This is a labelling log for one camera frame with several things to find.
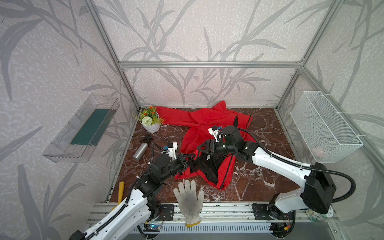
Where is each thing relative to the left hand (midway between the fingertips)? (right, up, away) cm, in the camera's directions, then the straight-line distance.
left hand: (198, 152), depth 71 cm
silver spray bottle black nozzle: (-36, +2, +29) cm, 46 cm away
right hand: (+1, +3, +3) cm, 4 cm away
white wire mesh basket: (+54, +9, -10) cm, 56 cm away
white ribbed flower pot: (-32, +10, +31) cm, 45 cm away
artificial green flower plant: (-32, +18, +25) cm, 45 cm away
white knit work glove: (-4, -28, +6) cm, 29 cm away
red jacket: (+10, -13, +16) cm, 23 cm away
